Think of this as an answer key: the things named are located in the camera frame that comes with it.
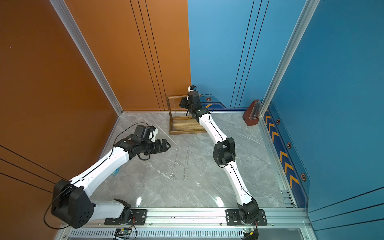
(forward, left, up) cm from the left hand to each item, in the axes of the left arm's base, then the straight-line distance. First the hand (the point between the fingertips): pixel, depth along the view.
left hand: (165, 145), depth 83 cm
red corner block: (+30, -57, -6) cm, 64 cm away
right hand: (+32, -8, +7) cm, 33 cm away
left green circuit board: (-39, +17, -17) cm, 46 cm away
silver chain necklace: (-11, -4, -14) cm, 19 cm away
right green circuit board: (-37, -44, -17) cm, 60 cm away
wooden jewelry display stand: (+27, -7, -15) cm, 32 cm away
